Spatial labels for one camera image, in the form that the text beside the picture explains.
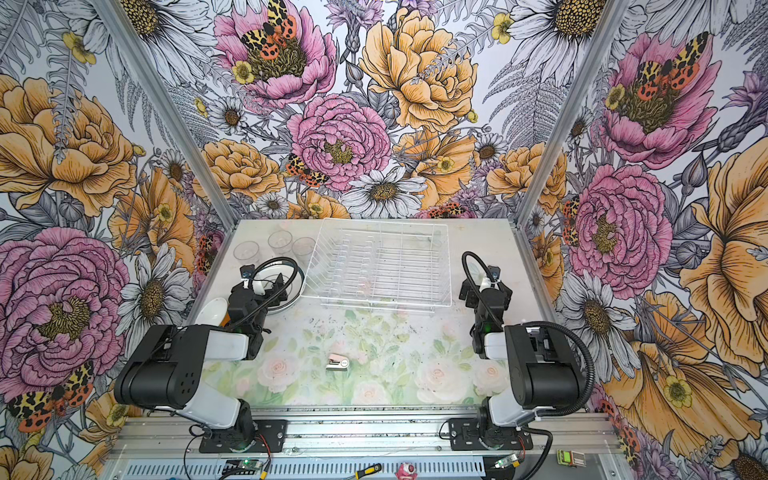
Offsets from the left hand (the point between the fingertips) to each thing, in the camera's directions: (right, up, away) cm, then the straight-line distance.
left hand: (267, 283), depth 93 cm
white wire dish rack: (+34, +5, +14) cm, 37 cm away
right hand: (+66, -1, 0) cm, 66 cm away
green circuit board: (+3, -41, -22) cm, 46 cm away
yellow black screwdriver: (+32, -40, -24) cm, 57 cm away
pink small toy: (+41, -37, -28) cm, 62 cm away
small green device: (+79, -37, -25) cm, 90 cm away
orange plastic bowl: (-8, -9, -10) cm, 15 cm away
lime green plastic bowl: (-15, -8, -3) cm, 17 cm away
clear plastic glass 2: (-3, +13, +18) cm, 23 cm away
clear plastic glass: (-13, +9, +12) cm, 20 cm away
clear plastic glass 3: (+7, +10, +14) cm, 18 cm away
